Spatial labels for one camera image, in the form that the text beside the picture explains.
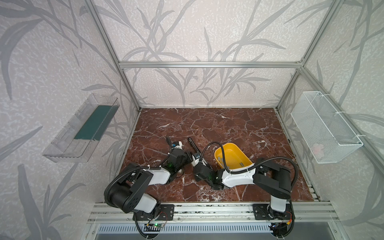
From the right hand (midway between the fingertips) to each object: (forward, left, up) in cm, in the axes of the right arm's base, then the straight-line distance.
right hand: (194, 163), depth 88 cm
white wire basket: (-2, -58, +32) cm, 66 cm away
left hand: (+8, -1, +4) cm, 9 cm away
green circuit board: (-30, +17, -2) cm, 35 cm away
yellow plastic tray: (+4, -26, -2) cm, 26 cm away
